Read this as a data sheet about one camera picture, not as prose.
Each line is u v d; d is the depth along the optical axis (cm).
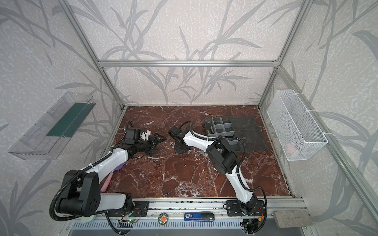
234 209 73
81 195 42
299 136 61
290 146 74
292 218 68
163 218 71
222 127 102
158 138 78
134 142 69
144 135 82
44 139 64
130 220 71
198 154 94
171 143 98
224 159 54
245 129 106
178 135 71
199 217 68
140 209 72
